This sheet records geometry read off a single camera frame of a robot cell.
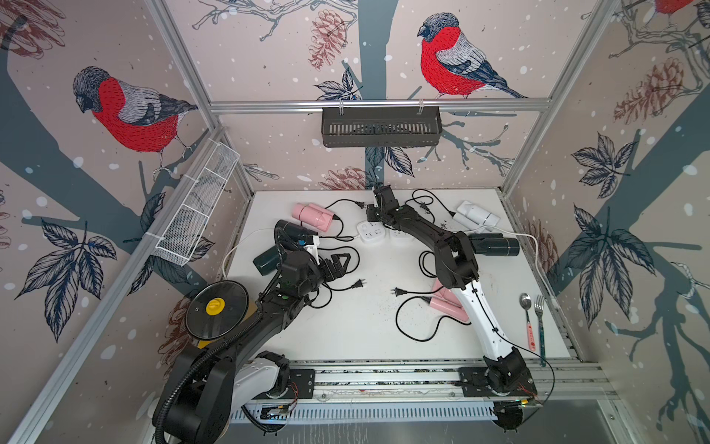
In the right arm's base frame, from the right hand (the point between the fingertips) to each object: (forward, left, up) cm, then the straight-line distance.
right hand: (372, 207), depth 111 cm
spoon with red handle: (-37, -51, -4) cm, 63 cm away
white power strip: (-12, 0, -1) cm, 12 cm away
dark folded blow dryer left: (-14, +30, -1) cm, 33 cm away
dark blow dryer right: (-17, -45, 0) cm, 48 cm away
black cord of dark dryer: (-33, +3, -4) cm, 33 cm away
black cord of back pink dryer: (+3, +5, -2) cm, 6 cm away
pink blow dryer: (-6, +23, +1) cm, 24 cm away
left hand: (-30, +7, +11) cm, 33 cm away
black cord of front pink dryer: (-35, -10, -4) cm, 36 cm away
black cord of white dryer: (+2, -25, -5) cm, 26 cm away
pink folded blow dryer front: (-37, -25, -3) cm, 45 cm away
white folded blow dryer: (-2, -42, -1) cm, 42 cm away
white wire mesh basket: (-28, +57, +18) cm, 65 cm away
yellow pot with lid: (-48, +42, +10) cm, 64 cm away
